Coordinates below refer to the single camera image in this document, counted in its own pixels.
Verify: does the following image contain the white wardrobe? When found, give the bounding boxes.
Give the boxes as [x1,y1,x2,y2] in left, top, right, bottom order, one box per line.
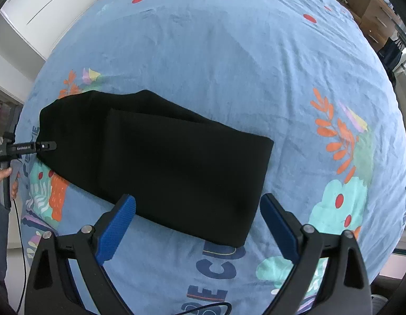
[0,0,97,104]

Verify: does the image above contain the black cable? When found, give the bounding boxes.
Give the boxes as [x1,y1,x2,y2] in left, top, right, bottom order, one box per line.
[10,198,30,315]

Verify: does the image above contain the person left hand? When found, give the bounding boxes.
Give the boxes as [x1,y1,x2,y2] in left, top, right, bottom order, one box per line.
[0,167,18,199]

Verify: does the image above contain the wooden dresser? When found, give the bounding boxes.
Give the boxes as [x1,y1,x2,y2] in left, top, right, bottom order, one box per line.
[345,0,401,52]

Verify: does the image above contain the black pants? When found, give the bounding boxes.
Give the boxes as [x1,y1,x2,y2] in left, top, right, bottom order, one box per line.
[38,90,273,247]

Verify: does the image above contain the dark blue bag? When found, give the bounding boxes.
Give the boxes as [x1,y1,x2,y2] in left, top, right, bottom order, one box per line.
[377,38,404,88]

